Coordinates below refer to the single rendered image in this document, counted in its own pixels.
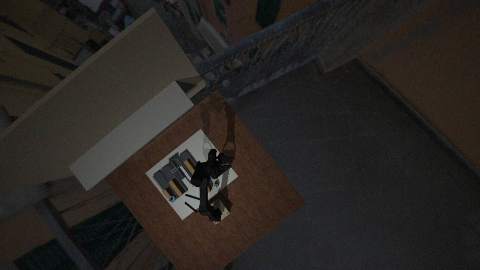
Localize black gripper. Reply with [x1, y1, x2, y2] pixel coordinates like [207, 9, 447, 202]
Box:
[204, 153, 235, 179]

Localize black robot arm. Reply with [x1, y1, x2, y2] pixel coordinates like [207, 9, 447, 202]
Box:
[190, 149, 222, 222]

